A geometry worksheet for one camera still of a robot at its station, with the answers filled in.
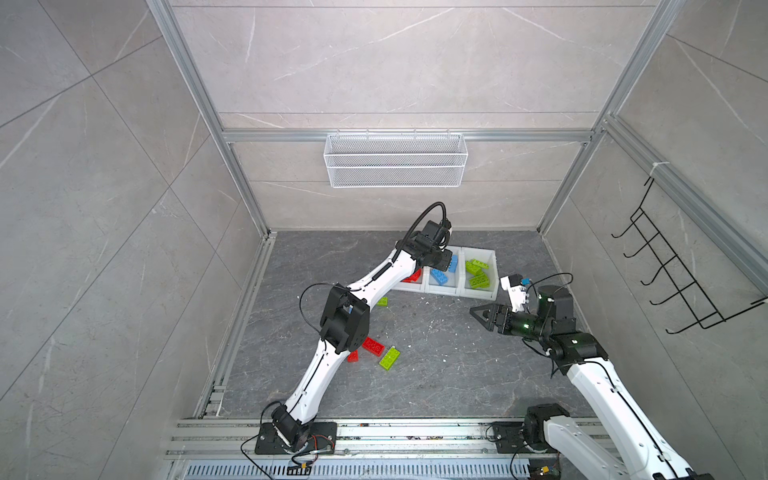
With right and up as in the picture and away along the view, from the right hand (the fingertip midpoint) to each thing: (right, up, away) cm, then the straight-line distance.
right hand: (477, 310), depth 76 cm
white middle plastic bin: (-3, +5, +28) cm, 28 cm away
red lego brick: (-34, -15, +9) cm, 38 cm away
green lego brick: (-25, -1, +22) cm, 33 cm away
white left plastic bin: (-14, +5, +24) cm, 28 cm away
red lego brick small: (-28, -13, +12) cm, 33 cm away
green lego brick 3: (+7, +10, +28) cm, 30 cm away
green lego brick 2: (+9, +11, +28) cm, 32 cm away
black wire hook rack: (+39, +3, -18) cm, 44 cm away
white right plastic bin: (+11, +14, +28) cm, 33 cm away
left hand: (-4, +15, +18) cm, 24 cm away
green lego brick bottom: (-23, -16, +9) cm, 29 cm away
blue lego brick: (-1, +12, +25) cm, 28 cm away
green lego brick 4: (+9, +5, +25) cm, 27 cm away
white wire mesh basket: (-21, +47, +24) cm, 57 cm away
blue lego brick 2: (-5, +7, +28) cm, 29 cm away
